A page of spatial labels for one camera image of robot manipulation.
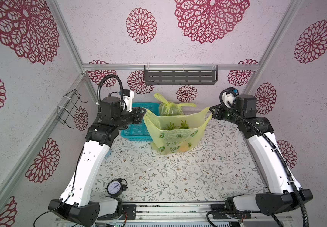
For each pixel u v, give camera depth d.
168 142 0.81
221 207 0.76
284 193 0.38
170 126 0.87
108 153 0.95
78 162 0.41
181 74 0.94
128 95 0.56
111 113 0.46
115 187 0.80
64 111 0.75
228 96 0.61
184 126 0.88
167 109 0.95
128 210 0.75
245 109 0.49
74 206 0.36
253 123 0.46
